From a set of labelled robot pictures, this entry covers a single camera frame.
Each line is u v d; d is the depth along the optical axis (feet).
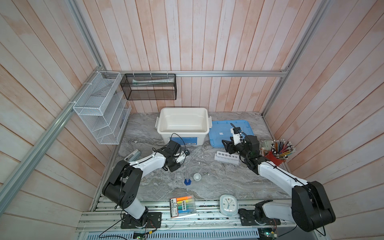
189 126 3.67
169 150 2.37
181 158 2.69
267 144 3.19
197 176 2.82
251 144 2.12
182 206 2.50
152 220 2.40
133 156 3.12
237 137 2.49
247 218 2.40
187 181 2.81
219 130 3.64
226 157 3.04
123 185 1.47
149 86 3.43
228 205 2.50
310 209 1.37
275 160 2.73
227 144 2.55
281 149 2.82
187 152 2.72
